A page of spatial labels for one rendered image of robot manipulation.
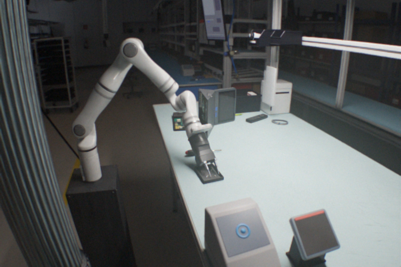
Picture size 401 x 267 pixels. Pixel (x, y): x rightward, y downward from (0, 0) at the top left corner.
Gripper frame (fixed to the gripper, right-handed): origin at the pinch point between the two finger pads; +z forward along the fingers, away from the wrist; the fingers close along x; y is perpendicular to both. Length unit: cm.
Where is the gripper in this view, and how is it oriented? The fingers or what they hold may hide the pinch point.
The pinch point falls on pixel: (214, 175)
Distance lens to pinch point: 97.8
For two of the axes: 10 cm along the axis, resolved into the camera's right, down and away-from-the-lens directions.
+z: 3.5, 8.7, -3.5
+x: -8.7, 1.6, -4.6
